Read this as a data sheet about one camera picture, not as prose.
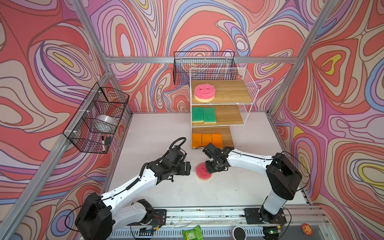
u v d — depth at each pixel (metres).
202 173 0.84
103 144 0.72
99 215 0.39
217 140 0.99
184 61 0.88
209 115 0.83
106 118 0.74
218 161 0.64
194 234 0.69
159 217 0.73
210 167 0.78
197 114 0.84
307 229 0.70
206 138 1.01
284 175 0.46
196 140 1.01
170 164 0.61
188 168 0.73
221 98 0.70
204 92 0.67
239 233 0.65
